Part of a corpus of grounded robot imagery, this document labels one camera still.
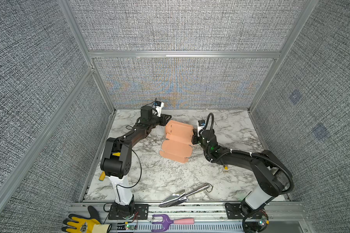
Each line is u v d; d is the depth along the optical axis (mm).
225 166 878
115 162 503
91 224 666
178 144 969
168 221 714
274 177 458
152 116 789
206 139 660
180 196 782
